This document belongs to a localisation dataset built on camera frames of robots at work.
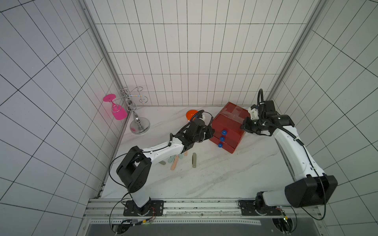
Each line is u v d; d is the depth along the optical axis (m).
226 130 0.81
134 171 0.44
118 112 0.98
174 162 0.90
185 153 0.92
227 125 0.77
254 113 0.71
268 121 0.55
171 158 0.90
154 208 0.72
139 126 1.06
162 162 0.89
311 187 0.39
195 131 0.64
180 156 0.92
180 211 0.73
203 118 0.77
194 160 0.90
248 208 0.72
